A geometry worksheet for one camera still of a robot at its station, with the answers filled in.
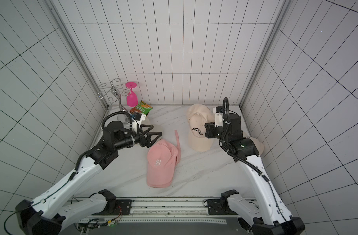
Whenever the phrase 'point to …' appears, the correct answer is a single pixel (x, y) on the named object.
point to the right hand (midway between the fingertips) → (205, 122)
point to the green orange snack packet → (142, 107)
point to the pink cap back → (162, 157)
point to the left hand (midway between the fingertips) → (155, 133)
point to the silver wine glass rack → (117, 92)
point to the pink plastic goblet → (132, 99)
